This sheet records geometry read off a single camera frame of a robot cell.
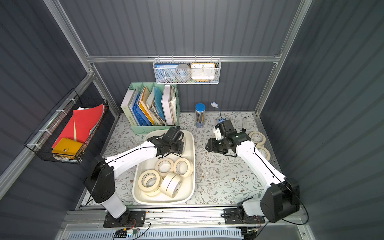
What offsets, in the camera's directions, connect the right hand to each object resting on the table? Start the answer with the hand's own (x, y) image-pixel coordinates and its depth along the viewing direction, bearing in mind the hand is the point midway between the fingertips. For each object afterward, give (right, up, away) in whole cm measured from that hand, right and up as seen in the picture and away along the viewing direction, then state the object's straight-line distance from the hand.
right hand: (213, 146), depth 80 cm
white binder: (-28, +24, +13) cm, 39 cm away
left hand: (-19, 0, +6) cm, 20 cm away
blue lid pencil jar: (-6, +19, +19) cm, 28 cm away
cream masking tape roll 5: (-32, -25, -2) cm, 40 cm away
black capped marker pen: (+29, +14, +34) cm, 47 cm away
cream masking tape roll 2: (-17, -14, +9) cm, 24 cm away
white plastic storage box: (-14, -26, +2) cm, 30 cm away
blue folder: (-46, +17, +17) cm, 52 cm away
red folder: (-67, +14, -6) cm, 69 cm away
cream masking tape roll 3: (-36, -19, +3) cm, 41 cm away
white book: (-52, +22, +9) cm, 57 cm away
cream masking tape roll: (-29, -13, +11) cm, 33 cm away
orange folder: (-44, +32, +18) cm, 58 cm away
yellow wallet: (-65, +2, -16) cm, 67 cm away
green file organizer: (-37, +24, +15) cm, 46 cm away
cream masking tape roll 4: (-22, -18, -7) cm, 29 cm away
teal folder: (-34, +31, +17) cm, 49 cm away
